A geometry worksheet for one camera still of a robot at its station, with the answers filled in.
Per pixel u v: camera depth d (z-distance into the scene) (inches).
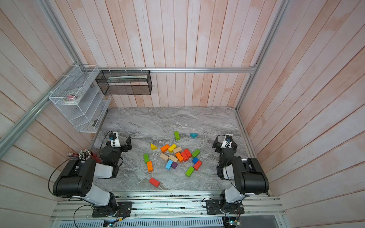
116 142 30.7
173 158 35.6
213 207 28.8
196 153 36.5
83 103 31.5
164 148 36.8
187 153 36.5
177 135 40.0
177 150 36.8
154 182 32.4
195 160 35.2
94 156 32.6
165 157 35.7
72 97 27.0
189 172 33.4
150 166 34.7
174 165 34.6
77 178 18.0
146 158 36.2
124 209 28.8
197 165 35.2
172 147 37.3
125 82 41.0
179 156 35.7
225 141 30.5
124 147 32.2
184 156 35.6
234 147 32.2
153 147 37.6
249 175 18.4
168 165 34.6
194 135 39.9
